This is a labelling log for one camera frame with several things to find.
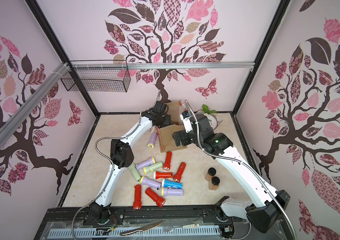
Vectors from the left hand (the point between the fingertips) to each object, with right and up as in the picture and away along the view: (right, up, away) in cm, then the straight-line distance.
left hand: (166, 122), depth 101 cm
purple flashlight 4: (+1, -38, -22) cm, 44 cm away
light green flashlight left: (-18, -30, -14) cm, 38 cm away
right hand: (+9, -5, -29) cm, 31 cm away
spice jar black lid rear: (+26, -28, -21) cm, 44 cm away
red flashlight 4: (-13, -43, -25) cm, 51 cm away
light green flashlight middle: (-8, -28, -13) cm, 31 cm away
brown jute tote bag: (+1, -12, -10) cm, 16 cm away
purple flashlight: (-10, -12, +1) cm, 16 cm away
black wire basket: (-45, +30, -6) cm, 54 cm away
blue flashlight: (+1, -35, -20) cm, 40 cm away
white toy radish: (+32, +11, +17) cm, 38 cm away
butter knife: (-9, -52, -31) cm, 61 cm away
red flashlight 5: (-2, -42, -25) cm, 49 cm away
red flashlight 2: (+7, -32, -17) cm, 37 cm away
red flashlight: (+1, -27, -13) cm, 30 cm away
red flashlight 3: (-4, -31, -17) cm, 36 cm away
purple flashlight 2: (-12, -26, -11) cm, 31 cm away
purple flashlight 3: (-6, -35, -19) cm, 41 cm away
